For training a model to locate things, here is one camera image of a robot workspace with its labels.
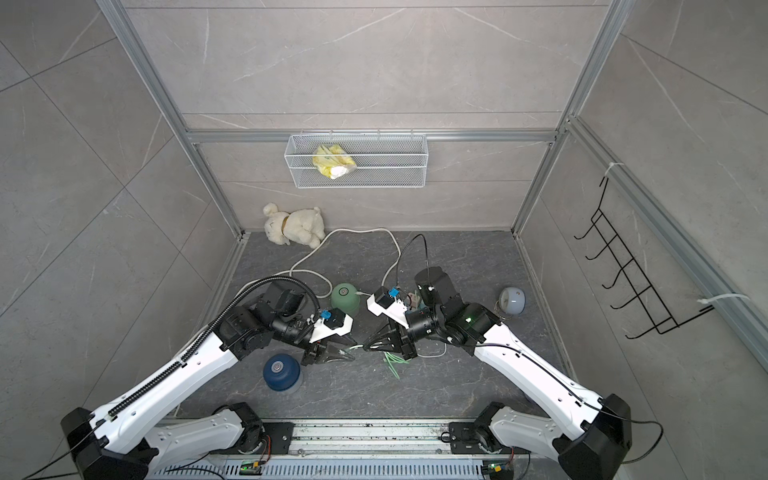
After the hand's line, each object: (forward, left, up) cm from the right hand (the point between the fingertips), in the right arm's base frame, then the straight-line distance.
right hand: (371, 346), depth 61 cm
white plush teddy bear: (+54, +28, -17) cm, 64 cm away
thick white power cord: (+35, -3, -26) cm, 44 cm away
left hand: (+1, +4, -3) cm, 5 cm away
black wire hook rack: (+14, -60, +4) cm, 62 cm away
